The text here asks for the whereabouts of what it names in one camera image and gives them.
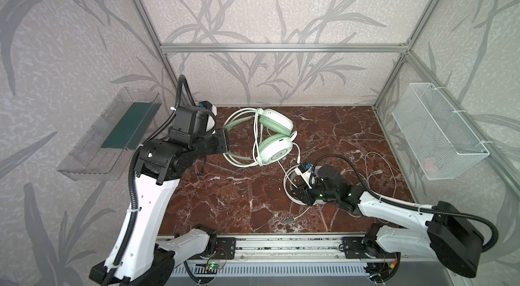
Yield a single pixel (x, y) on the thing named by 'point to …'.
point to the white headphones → (315, 176)
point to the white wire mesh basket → (444, 146)
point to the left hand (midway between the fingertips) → (232, 131)
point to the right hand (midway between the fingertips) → (292, 185)
